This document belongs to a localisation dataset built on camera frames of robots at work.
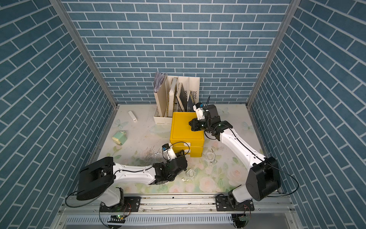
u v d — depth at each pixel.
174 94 0.94
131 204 0.73
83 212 0.71
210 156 0.91
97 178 0.47
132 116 1.09
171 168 0.60
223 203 0.74
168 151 0.72
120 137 0.93
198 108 0.72
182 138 0.77
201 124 0.70
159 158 0.89
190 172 0.85
